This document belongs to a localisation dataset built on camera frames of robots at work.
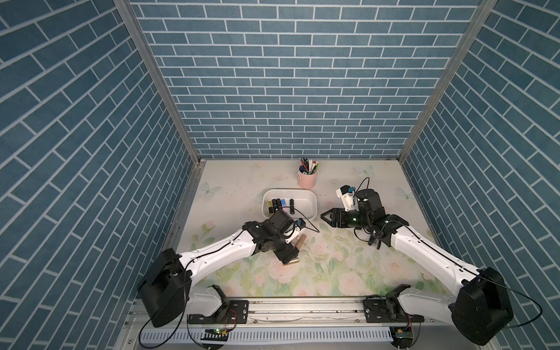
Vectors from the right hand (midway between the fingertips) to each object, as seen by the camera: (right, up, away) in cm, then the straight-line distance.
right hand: (328, 216), depth 80 cm
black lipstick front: (-13, +2, +21) cm, 25 cm away
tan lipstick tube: (-9, -12, +11) cm, 19 cm away
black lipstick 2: (-20, +2, +20) cm, 28 cm away
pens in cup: (-6, +20, +25) cm, 32 cm away
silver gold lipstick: (-13, -18, +3) cm, 22 cm away
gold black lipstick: (-24, +1, +18) cm, 30 cm away
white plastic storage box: (-7, +3, +22) cm, 23 cm away
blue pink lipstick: (-17, +3, +21) cm, 28 cm away
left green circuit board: (-39, -38, -8) cm, 55 cm away
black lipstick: (-22, +2, +19) cm, 29 cm away
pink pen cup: (-6, +12, +27) cm, 30 cm away
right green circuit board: (+25, -39, -8) cm, 47 cm away
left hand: (-12, -13, 0) cm, 18 cm away
